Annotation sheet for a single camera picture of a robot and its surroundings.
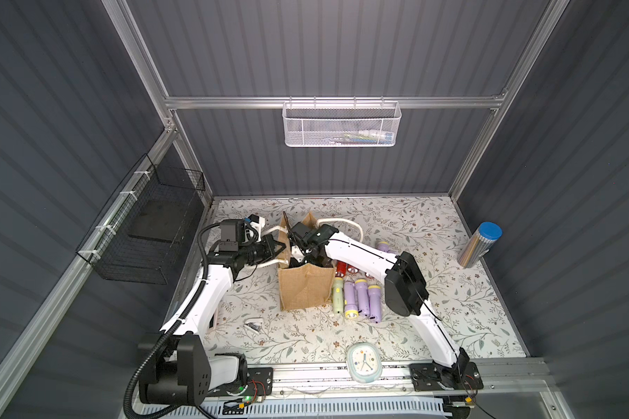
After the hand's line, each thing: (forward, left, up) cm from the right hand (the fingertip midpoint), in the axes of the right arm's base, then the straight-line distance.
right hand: (299, 282), depth 86 cm
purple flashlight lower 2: (-3, -21, -4) cm, 22 cm away
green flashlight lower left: (-3, -13, -3) cm, 14 cm away
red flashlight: (-10, -19, +24) cm, 32 cm away
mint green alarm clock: (-23, -20, -4) cm, 31 cm away
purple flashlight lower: (-7, -17, -4) cm, 19 cm away
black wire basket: (+3, +43, +22) cm, 49 cm away
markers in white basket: (+42, -22, +28) cm, 55 cm away
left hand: (+5, +3, +13) cm, 14 cm away
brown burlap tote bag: (-3, -2, +4) cm, 6 cm away
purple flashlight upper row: (+17, -31, -3) cm, 36 cm away
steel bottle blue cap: (+11, -61, +7) cm, 62 cm away
